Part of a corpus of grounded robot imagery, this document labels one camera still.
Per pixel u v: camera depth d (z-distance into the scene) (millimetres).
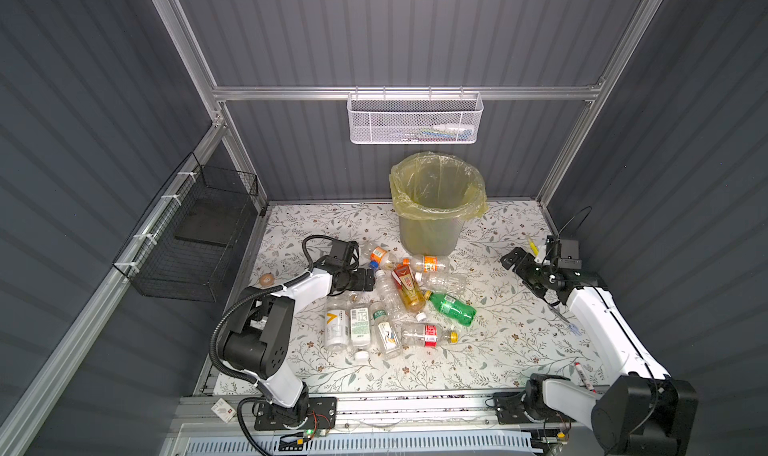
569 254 625
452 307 866
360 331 831
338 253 754
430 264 962
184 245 728
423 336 808
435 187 1029
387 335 806
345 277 722
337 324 842
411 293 889
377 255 987
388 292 926
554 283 585
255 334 464
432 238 929
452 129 912
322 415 723
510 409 738
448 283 936
